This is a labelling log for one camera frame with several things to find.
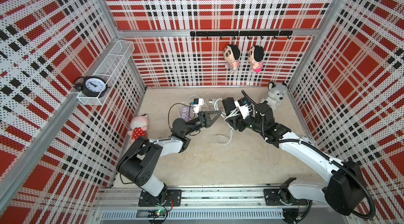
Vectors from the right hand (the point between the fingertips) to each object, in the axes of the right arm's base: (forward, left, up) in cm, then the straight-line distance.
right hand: (231, 116), depth 78 cm
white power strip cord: (+2, +25, +8) cm, 26 cm away
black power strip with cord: (+1, +2, +8) cm, 9 cm away
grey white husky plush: (+19, -29, -5) cm, 35 cm away
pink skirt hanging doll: (+38, -17, +9) cm, 43 cm away
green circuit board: (-39, +37, -22) cm, 58 cm away
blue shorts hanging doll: (+36, -2, +12) cm, 38 cm away
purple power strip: (+16, +28, -20) cm, 38 cm away
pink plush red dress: (+4, +54, -16) cm, 57 cm away
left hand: (-3, +4, +7) cm, 8 cm away
